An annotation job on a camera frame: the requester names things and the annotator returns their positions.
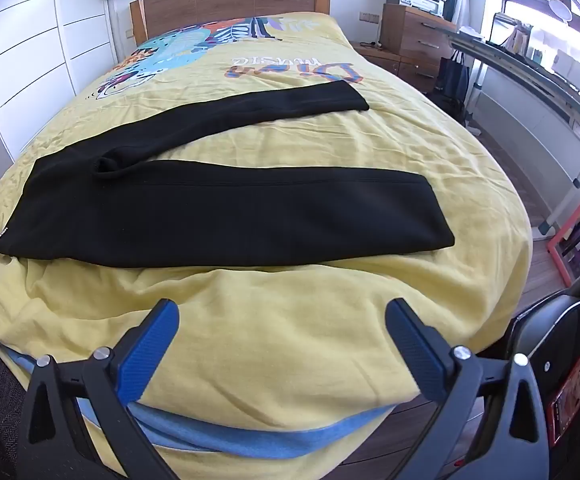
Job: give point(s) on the white round lamp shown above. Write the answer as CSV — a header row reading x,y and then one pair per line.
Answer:
x,y
560,11

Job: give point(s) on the wooden dresser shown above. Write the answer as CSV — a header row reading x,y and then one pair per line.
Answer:
x,y
419,35

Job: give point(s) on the wall socket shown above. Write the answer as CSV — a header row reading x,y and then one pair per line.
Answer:
x,y
369,17

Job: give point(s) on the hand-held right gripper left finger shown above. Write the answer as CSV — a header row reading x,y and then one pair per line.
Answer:
x,y
154,341

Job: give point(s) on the dark blue bag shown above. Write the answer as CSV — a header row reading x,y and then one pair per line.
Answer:
x,y
453,80

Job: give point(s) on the grey tilting desk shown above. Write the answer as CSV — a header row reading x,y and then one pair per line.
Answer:
x,y
524,67

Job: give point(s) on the black chair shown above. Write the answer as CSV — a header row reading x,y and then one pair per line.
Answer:
x,y
559,340

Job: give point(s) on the yellow printed blanket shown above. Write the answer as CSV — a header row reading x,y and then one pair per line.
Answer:
x,y
270,330

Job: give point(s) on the wooden headboard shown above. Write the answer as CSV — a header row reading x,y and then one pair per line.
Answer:
x,y
230,2

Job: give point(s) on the black pants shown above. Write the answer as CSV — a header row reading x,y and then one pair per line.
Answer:
x,y
220,210

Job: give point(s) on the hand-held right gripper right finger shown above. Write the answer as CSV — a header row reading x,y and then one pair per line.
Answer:
x,y
415,346

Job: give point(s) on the wooden nightstand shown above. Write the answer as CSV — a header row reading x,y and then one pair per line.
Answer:
x,y
379,57

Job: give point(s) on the white wardrobe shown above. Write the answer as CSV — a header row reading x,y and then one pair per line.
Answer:
x,y
45,35

